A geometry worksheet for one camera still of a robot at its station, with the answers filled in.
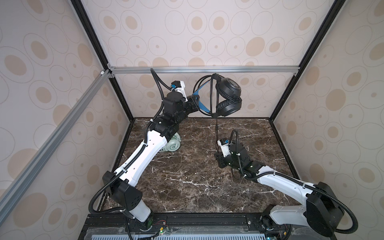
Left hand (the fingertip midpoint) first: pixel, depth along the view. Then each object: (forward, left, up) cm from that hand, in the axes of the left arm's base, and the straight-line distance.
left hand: (203, 92), depth 65 cm
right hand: (-12, -8, -33) cm, 36 cm away
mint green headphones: (-2, +17, -39) cm, 42 cm away
